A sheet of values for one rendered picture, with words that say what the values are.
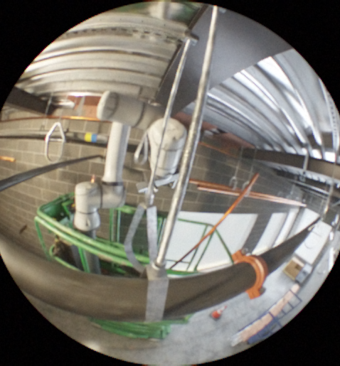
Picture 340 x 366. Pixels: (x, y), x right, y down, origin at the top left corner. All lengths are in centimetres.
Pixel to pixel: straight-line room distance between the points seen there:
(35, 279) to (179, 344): 396
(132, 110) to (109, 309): 42
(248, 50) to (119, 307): 60
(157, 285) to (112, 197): 72
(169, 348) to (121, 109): 416
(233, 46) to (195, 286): 56
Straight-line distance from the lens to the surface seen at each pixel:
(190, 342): 420
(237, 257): 41
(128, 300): 21
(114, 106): 35
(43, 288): 25
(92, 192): 81
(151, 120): 38
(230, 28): 40
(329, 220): 468
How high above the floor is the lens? 392
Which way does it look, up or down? 12 degrees down
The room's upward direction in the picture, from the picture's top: 13 degrees clockwise
